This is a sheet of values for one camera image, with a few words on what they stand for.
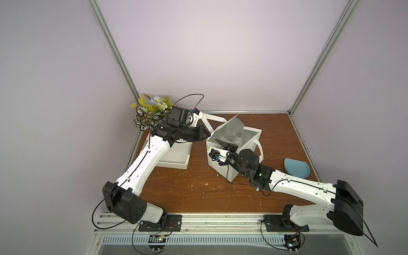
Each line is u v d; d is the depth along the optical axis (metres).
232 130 0.93
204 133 0.70
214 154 0.57
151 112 0.86
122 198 0.39
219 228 0.73
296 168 0.90
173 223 0.73
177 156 0.93
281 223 0.66
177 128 0.56
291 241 0.70
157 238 0.72
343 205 0.39
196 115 0.68
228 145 0.63
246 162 0.52
